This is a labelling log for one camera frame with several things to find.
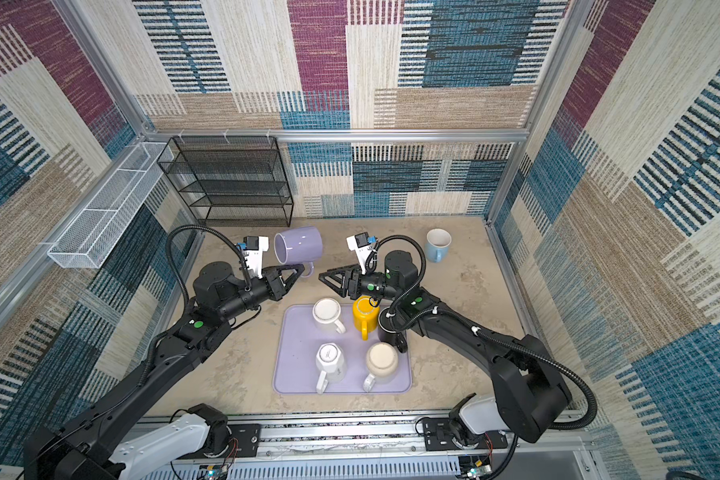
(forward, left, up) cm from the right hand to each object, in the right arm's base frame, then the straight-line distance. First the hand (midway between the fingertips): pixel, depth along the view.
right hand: (324, 281), depth 72 cm
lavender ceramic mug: (+7, +6, +5) cm, 10 cm away
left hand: (+2, +4, +4) cm, 7 cm away
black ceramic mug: (-6, -16, -17) cm, 24 cm away
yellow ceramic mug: (-1, -9, -18) cm, 20 cm away
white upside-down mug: (+1, +2, -19) cm, 19 cm away
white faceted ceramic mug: (-13, -1, -16) cm, 21 cm away
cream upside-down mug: (-13, -13, -17) cm, 26 cm away
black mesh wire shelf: (+49, +37, -8) cm, 62 cm away
